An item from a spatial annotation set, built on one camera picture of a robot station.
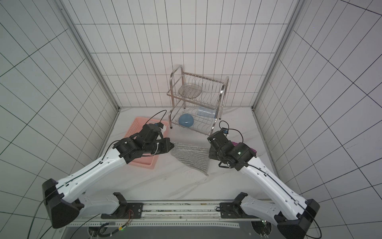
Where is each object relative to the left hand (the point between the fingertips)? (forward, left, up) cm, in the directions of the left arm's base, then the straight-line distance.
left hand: (170, 149), depth 73 cm
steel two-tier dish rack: (+27, -13, +9) cm, 31 cm away
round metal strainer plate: (+38, -9, +7) cm, 40 cm away
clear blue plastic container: (+36, -21, -11) cm, 43 cm away
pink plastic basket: (-2, +13, -11) cm, 17 cm away
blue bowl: (+30, -6, -14) cm, 34 cm away
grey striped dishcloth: (-1, -13, -7) cm, 15 cm away
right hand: (-1, -19, 0) cm, 19 cm away
